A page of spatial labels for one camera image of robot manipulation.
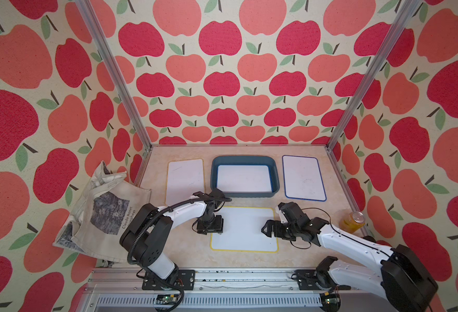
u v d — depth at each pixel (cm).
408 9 69
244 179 105
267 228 77
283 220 77
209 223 75
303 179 105
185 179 107
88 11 70
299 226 66
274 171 104
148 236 45
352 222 80
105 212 80
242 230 86
